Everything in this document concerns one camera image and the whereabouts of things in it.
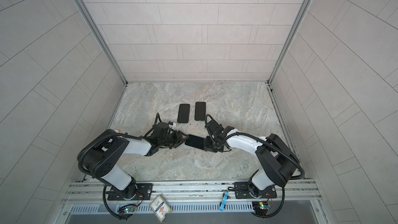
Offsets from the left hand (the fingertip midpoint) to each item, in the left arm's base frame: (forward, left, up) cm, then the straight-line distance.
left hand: (192, 138), depth 87 cm
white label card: (-32, +11, +1) cm, 34 cm away
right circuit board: (-32, -33, -1) cm, 46 cm away
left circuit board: (-33, +24, +3) cm, 41 cm away
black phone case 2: (+19, -4, -2) cm, 20 cm away
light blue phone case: (-2, -2, -1) cm, 3 cm away
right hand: (-7, -7, -2) cm, 10 cm away
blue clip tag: (-29, -16, +2) cm, 34 cm away
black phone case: (+18, +7, -2) cm, 19 cm away
